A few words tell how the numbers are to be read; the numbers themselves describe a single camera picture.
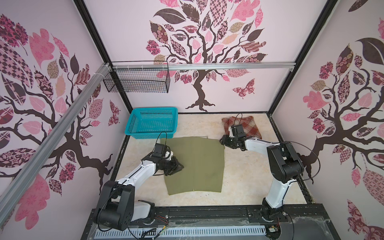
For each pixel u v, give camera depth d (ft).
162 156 2.34
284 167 1.64
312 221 2.38
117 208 1.35
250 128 3.52
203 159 2.99
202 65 3.10
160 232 2.28
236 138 2.55
